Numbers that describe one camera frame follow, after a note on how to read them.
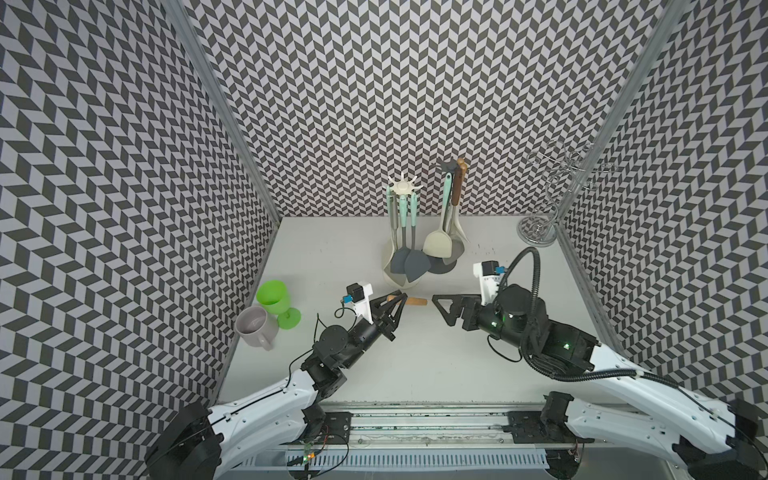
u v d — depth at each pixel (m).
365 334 0.62
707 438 0.38
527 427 0.72
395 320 0.65
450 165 0.76
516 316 0.49
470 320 0.57
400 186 0.72
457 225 0.94
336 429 0.72
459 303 0.57
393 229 0.81
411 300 0.71
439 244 0.94
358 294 0.60
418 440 0.71
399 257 0.87
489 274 0.59
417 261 0.87
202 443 0.39
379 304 0.63
